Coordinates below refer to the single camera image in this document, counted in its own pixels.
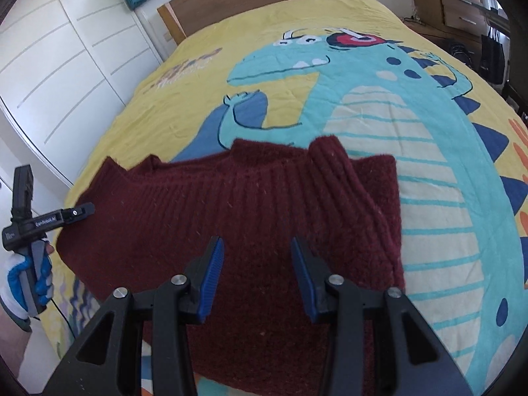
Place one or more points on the person's left forearm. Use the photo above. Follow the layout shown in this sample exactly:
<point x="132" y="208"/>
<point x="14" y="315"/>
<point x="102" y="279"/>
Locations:
<point x="10" y="346"/>

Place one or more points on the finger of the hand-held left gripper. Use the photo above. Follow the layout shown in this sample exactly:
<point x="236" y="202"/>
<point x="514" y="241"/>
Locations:
<point x="78" y="212"/>

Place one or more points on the black bag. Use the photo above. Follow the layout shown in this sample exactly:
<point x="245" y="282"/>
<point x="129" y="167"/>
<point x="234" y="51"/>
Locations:
<point x="493" y="57"/>

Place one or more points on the wooden drawer cabinet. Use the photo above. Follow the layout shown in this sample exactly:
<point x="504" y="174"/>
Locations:
<point x="453" y="4"/>

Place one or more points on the white built-in wardrobe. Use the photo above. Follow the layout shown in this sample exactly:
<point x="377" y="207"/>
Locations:
<point x="62" y="49"/>

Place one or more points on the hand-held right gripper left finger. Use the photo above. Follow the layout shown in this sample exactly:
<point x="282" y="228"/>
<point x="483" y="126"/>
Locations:
<point x="210" y="276"/>

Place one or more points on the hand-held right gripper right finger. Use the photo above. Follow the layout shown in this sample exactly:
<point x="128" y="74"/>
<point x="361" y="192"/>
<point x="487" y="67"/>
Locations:
<point x="305" y="280"/>

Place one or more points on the person's left hand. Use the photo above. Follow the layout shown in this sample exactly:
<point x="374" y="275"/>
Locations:
<point x="14" y="280"/>

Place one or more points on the yellow dinosaur print bedspread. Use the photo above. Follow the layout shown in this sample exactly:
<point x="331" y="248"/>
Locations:
<point x="371" y="132"/>

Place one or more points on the dark red knitted sweater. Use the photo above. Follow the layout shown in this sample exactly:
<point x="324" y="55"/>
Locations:
<point x="255" y="222"/>

